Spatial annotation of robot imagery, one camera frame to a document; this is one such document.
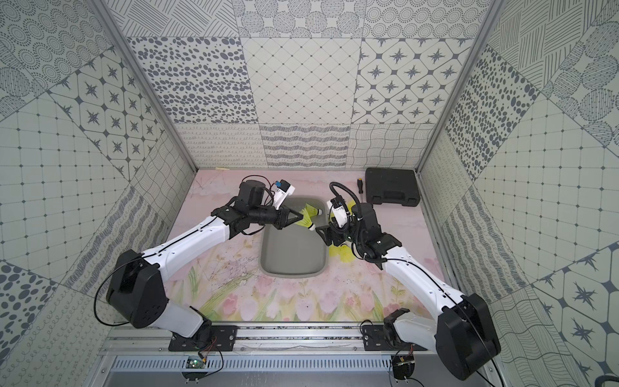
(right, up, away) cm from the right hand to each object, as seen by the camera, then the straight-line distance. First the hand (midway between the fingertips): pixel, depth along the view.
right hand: (327, 226), depth 81 cm
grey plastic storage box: (-13, -11, +10) cm, 20 cm away
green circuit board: (-41, -40, -10) cm, 58 cm away
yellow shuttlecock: (+6, +8, -15) cm, 18 cm away
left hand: (-7, +3, -5) cm, 9 cm away
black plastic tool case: (+32, +15, +34) cm, 49 cm away
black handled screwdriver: (+17, +16, +33) cm, 41 cm away
